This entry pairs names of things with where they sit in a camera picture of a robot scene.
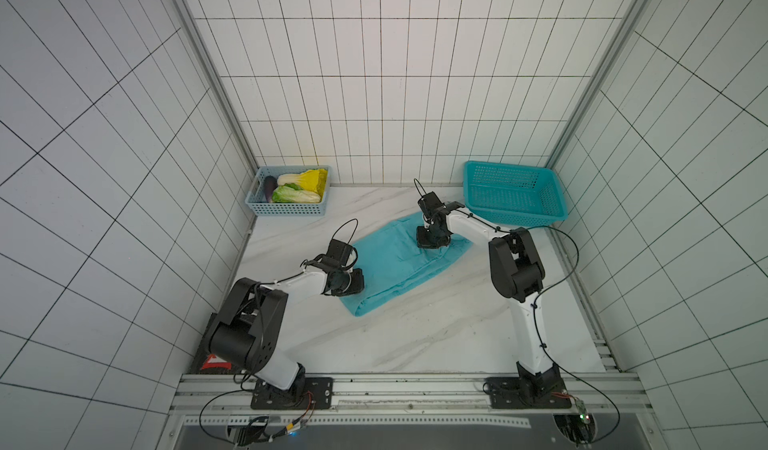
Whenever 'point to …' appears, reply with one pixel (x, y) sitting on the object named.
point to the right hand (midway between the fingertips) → (412, 245)
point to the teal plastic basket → (512, 195)
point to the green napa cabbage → (290, 193)
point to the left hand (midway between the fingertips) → (359, 291)
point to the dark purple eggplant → (270, 185)
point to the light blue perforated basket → (256, 201)
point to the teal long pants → (393, 262)
